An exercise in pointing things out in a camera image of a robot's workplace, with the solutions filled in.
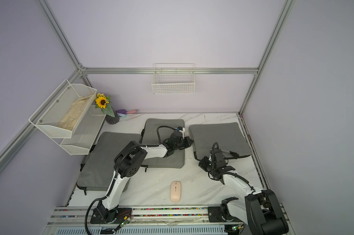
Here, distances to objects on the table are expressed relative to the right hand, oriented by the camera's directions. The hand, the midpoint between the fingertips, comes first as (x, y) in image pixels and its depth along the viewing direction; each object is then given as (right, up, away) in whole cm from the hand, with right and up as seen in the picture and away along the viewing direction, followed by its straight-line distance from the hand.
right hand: (199, 164), depth 89 cm
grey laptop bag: (-61, -4, -5) cm, 61 cm away
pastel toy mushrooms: (-60, +35, +29) cm, 75 cm away
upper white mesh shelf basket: (-76, +30, -13) cm, 83 cm away
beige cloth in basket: (-71, +28, -13) cm, 77 cm away
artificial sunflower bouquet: (-64, +40, +6) cm, 76 cm away
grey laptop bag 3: (+23, +17, +16) cm, 32 cm away
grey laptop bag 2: (-29, +21, +7) cm, 36 cm away
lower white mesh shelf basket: (-74, +17, +2) cm, 76 cm away
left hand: (-2, +13, +8) cm, 16 cm away
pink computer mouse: (-15, -13, -9) cm, 22 cm away
